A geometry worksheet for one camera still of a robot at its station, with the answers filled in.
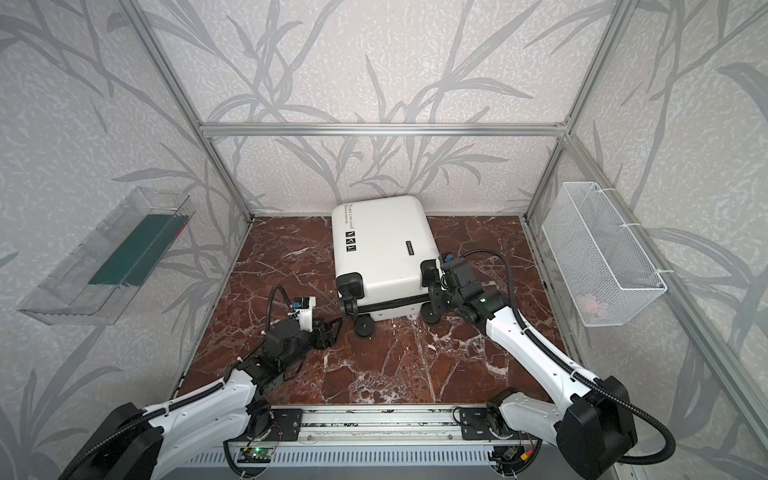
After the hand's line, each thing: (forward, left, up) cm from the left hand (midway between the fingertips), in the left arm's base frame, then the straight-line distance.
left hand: (338, 311), depth 85 cm
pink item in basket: (-3, -65, +13) cm, 66 cm away
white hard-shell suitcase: (+17, -13, +12) cm, 24 cm away
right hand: (+6, -28, +7) cm, 30 cm away
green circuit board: (-33, +17, -9) cm, 38 cm away
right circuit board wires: (-34, -46, -8) cm, 58 cm away
